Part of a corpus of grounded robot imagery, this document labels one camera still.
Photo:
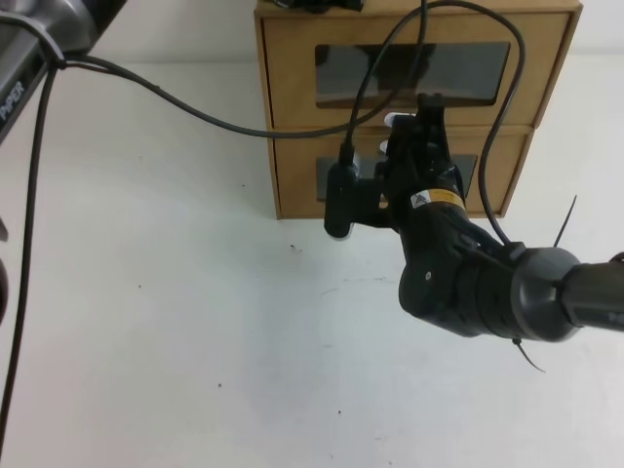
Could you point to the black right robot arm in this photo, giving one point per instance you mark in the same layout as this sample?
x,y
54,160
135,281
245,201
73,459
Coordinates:
x,y
460,279

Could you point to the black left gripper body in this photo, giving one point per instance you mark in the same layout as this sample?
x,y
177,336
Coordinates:
x,y
320,6

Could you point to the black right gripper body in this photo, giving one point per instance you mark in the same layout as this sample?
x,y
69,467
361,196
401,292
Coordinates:
x,y
418,175

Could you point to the brown cardboard shoebox drawer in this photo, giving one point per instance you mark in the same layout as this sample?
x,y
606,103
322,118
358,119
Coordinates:
x,y
503,59

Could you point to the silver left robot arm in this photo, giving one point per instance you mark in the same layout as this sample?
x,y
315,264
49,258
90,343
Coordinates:
x,y
35,35

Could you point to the lower brown cardboard shoebox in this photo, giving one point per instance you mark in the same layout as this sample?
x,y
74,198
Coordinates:
x,y
298,173

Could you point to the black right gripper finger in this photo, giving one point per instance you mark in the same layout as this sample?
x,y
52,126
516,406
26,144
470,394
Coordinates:
x,y
430,107

